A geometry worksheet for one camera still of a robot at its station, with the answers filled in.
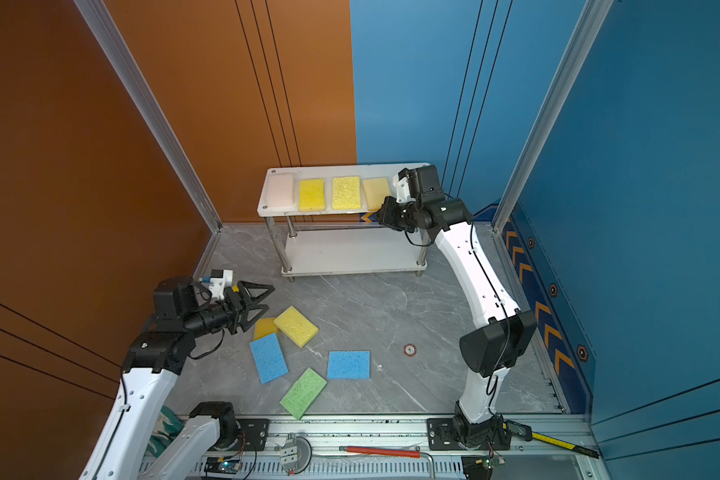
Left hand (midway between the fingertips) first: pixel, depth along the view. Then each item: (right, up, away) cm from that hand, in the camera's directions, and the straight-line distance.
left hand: (272, 295), depth 68 cm
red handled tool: (+29, -38, +3) cm, 48 cm away
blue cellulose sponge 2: (+17, -22, +15) cm, 31 cm away
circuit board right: (+51, -39, +1) cm, 64 cm away
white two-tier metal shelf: (+4, +23, +56) cm, 60 cm away
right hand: (+23, +19, +8) cm, 31 cm away
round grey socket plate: (+6, -34, -4) cm, 35 cm away
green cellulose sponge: (+5, -29, +9) cm, 30 cm away
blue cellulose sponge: (-6, -20, +14) cm, 25 cm away
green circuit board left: (-13, -41, +2) cm, 43 cm away
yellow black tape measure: (+60, -35, +4) cm, 70 cm away
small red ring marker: (+34, -19, +19) cm, 43 cm away
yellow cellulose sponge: (0, -13, +22) cm, 26 cm away
